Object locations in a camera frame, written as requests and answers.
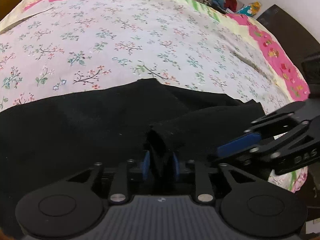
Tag dark wooden board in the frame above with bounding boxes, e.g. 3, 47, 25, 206
257, 4, 319, 85

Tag black pants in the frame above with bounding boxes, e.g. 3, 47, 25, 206
0, 77, 266, 201

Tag floral bed sheet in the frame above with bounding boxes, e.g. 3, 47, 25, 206
0, 0, 311, 193

